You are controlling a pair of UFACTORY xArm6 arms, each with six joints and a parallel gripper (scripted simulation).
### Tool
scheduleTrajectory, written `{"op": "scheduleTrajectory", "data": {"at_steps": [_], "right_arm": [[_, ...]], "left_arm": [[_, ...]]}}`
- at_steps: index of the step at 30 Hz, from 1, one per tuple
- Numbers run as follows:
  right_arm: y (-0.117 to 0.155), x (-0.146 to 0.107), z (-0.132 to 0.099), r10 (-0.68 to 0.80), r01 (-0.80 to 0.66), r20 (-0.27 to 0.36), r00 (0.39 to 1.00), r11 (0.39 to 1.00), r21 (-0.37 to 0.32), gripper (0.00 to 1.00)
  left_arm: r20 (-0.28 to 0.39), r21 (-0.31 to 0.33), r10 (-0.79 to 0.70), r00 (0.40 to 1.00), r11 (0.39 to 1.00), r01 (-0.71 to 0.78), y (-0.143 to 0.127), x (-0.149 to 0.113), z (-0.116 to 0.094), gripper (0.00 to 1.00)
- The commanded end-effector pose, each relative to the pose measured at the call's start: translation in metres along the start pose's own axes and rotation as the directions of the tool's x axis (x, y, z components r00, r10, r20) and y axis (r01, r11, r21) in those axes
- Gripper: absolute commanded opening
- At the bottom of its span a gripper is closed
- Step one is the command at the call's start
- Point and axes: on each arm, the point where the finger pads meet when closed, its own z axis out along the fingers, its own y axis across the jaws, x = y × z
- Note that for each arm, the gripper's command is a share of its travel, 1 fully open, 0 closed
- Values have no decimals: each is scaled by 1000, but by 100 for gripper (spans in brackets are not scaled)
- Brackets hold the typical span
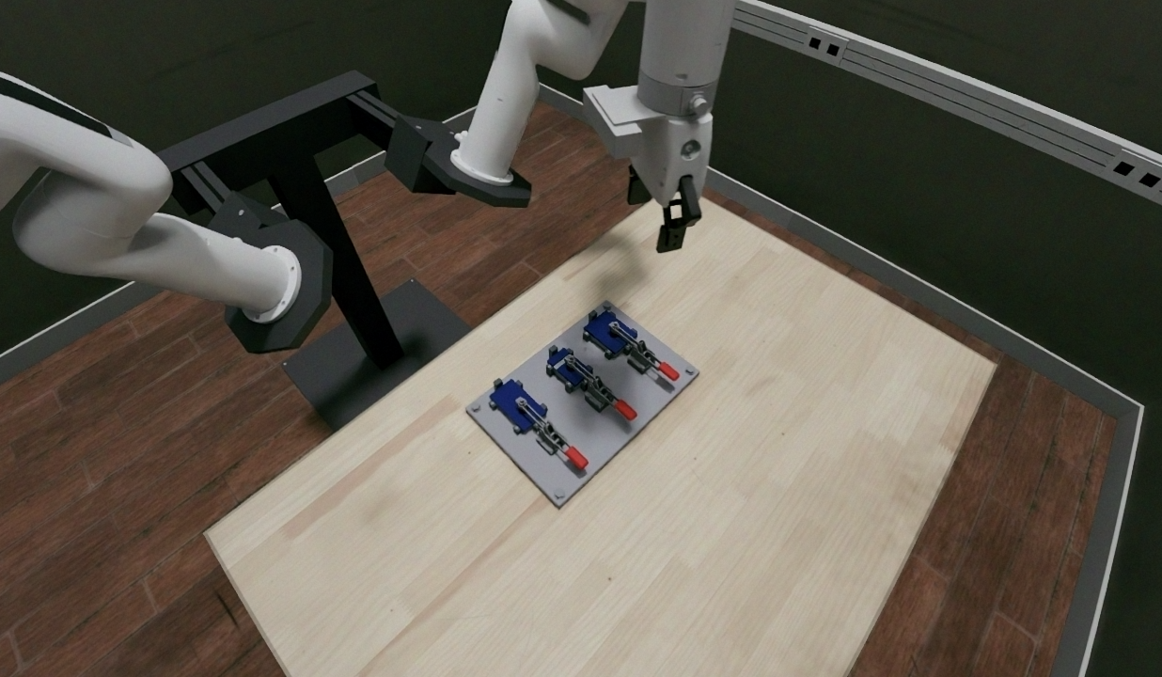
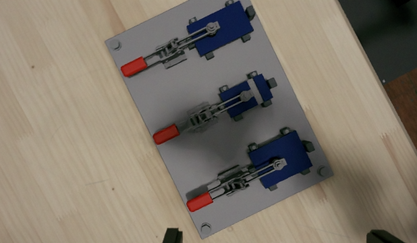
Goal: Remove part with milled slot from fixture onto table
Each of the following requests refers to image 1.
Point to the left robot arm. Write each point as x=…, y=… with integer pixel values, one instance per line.
x=677, y=75

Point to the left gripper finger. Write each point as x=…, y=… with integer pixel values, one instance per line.
x=671, y=232
x=637, y=192

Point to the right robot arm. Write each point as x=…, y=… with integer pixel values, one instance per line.
x=105, y=222

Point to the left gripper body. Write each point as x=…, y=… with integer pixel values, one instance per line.
x=665, y=154

